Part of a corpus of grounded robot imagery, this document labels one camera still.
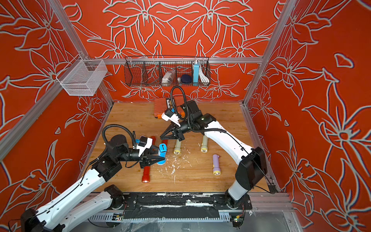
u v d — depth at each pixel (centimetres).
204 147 90
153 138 55
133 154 57
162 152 57
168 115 59
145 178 79
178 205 73
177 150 87
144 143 53
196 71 86
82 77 92
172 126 63
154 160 61
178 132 59
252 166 42
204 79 91
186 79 95
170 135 64
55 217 41
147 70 98
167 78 91
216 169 80
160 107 109
